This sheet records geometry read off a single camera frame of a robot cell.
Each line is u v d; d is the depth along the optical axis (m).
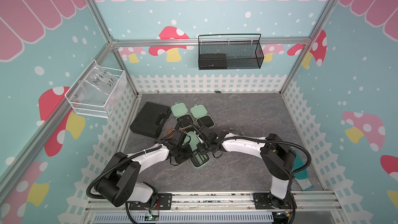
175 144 0.70
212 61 0.90
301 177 0.82
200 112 1.09
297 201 0.75
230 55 0.94
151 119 1.00
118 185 0.43
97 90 0.72
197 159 0.87
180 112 1.10
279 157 0.48
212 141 0.66
